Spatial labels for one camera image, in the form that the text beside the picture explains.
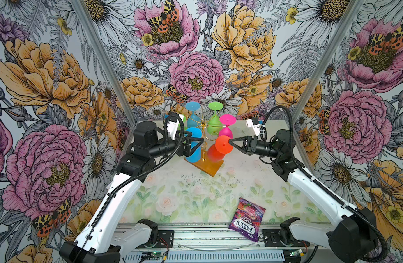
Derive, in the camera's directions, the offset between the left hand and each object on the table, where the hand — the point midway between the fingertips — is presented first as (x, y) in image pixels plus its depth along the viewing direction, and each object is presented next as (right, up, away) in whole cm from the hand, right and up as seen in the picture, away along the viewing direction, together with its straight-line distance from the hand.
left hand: (196, 142), depth 64 cm
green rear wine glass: (+8, +9, +24) cm, 27 cm away
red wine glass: (+10, -2, 0) cm, 10 cm away
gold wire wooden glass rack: (+6, -16, +33) cm, 37 cm away
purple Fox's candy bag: (+23, -36, +14) cm, 45 cm away
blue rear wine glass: (-3, +11, +25) cm, 27 cm away
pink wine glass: (+13, +10, +12) cm, 20 cm away
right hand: (+13, -1, +1) cm, 13 cm away
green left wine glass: (-7, +7, +26) cm, 28 cm away
